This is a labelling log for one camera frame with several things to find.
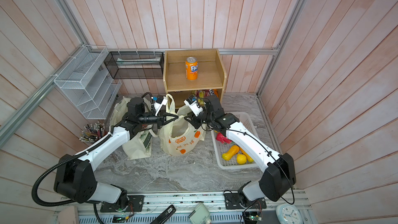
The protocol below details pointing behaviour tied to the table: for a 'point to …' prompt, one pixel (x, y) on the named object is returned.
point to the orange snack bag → (215, 92)
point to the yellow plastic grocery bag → (180, 136)
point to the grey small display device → (200, 215)
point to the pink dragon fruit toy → (223, 139)
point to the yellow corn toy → (233, 149)
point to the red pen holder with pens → (90, 132)
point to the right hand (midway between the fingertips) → (187, 115)
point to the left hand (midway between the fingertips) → (177, 119)
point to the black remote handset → (162, 218)
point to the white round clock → (287, 213)
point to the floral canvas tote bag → (138, 145)
